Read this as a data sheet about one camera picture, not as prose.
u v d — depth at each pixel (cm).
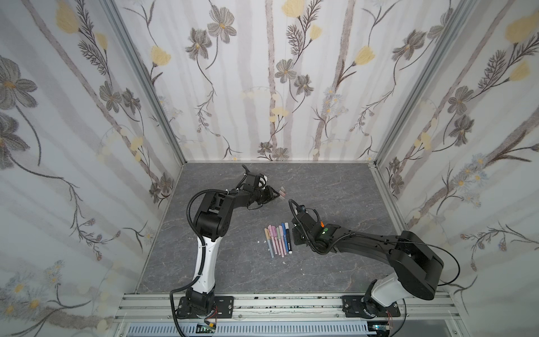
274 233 93
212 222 59
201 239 59
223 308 73
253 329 70
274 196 103
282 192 107
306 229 66
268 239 91
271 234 92
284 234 91
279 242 90
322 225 69
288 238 90
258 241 91
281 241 90
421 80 86
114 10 68
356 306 73
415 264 44
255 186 87
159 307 76
